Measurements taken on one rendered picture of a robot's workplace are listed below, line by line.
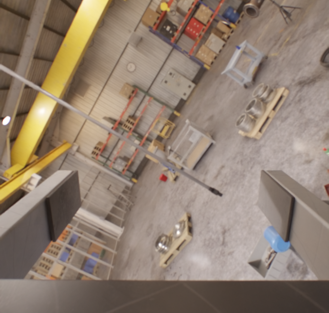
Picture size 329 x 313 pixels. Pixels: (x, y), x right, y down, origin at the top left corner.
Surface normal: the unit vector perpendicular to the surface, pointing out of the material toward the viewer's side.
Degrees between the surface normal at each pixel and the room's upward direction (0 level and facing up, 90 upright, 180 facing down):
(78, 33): 90
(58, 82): 90
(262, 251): 90
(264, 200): 33
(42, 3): 90
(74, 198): 147
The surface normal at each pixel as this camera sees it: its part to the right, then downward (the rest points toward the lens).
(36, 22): 0.04, 0.27
